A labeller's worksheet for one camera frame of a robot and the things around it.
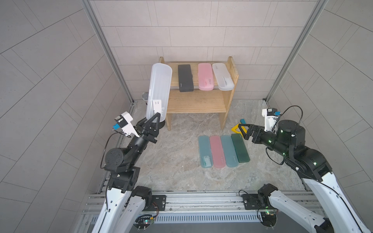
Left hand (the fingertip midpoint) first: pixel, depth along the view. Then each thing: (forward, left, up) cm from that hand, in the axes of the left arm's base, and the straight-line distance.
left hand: (162, 115), depth 53 cm
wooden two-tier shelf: (+30, -25, -23) cm, 45 cm away
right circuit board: (-28, -48, -42) cm, 69 cm away
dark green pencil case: (+7, -42, -40) cm, 58 cm away
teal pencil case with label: (+5, -20, -43) cm, 47 cm away
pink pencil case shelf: (0, -27, -40) cm, 49 cm away
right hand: (+2, -33, -10) cm, 35 cm away
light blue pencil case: (+6, -35, -42) cm, 55 cm away
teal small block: (+27, -48, -40) cm, 68 cm away
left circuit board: (-29, +10, -41) cm, 52 cm away
